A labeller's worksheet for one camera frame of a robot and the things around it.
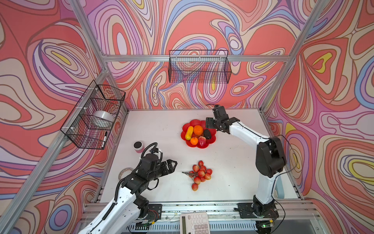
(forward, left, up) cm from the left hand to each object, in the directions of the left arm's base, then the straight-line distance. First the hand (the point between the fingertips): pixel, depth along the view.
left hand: (174, 164), depth 78 cm
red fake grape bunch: (-3, -14, -5) cm, 15 cm away
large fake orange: (+28, -15, -7) cm, 33 cm away
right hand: (+28, -24, 0) cm, 37 cm away
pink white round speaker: (+15, +25, -7) cm, 30 cm away
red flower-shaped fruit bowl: (+26, -13, -9) cm, 31 cm away
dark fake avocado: (+26, -21, -9) cm, 35 cm away
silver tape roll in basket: (+14, +34, +21) cm, 43 cm away
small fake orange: (+20, -12, -8) cm, 25 cm away
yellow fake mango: (+26, -8, -7) cm, 28 cm away
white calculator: (-26, -11, -10) cm, 29 cm away
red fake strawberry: (+20, -17, -7) cm, 27 cm away
